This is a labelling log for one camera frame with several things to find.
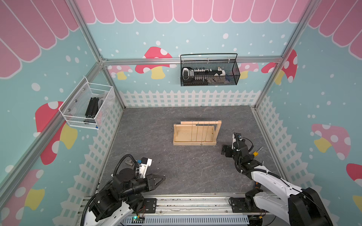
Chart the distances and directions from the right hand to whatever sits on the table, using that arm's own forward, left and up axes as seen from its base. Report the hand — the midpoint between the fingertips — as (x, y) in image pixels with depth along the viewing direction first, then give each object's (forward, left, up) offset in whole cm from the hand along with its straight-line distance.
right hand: (228, 144), depth 88 cm
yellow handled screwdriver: (-3, -19, -7) cm, 21 cm away
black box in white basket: (+5, +73, +28) cm, 79 cm away
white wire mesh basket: (+8, +77, +28) cm, 83 cm away
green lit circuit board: (-38, +53, -10) cm, 66 cm away
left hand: (-25, +37, +10) cm, 46 cm away
